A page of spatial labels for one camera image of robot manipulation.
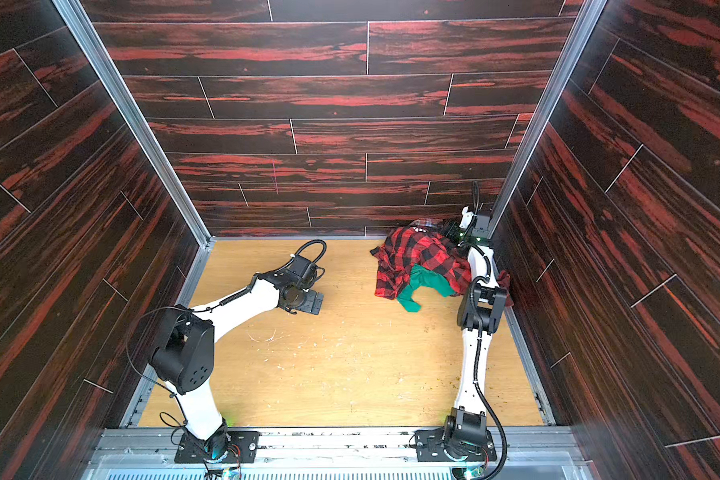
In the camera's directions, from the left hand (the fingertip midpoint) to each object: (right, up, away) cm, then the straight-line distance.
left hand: (308, 300), depth 94 cm
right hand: (+52, +27, +19) cm, 61 cm away
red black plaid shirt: (+38, +19, +5) cm, 43 cm away
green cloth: (+39, +7, +10) cm, 41 cm away
